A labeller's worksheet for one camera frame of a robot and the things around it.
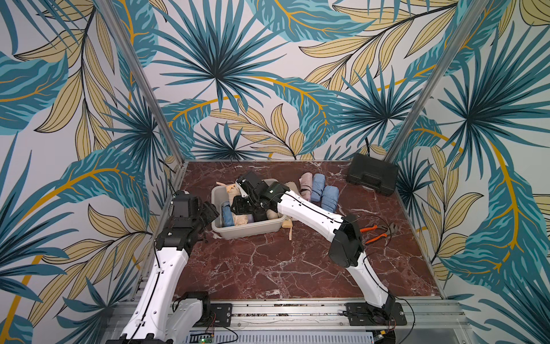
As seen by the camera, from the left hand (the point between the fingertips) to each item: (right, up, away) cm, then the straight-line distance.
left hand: (210, 213), depth 78 cm
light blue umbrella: (+3, -4, +12) cm, 13 cm away
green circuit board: (0, -42, -7) cm, 42 cm away
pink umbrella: (+38, +10, +27) cm, 48 cm away
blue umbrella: (+49, +4, +24) cm, 55 cm away
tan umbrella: (+8, +7, +5) cm, 12 cm away
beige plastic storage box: (0, +6, +12) cm, 14 cm away
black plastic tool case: (+74, +16, +31) cm, 82 cm away
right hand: (+8, +1, +5) cm, 9 cm away
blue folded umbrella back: (+45, +11, +29) cm, 55 cm away
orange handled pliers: (+76, -9, +17) cm, 78 cm away
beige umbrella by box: (+32, +9, +27) cm, 43 cm away
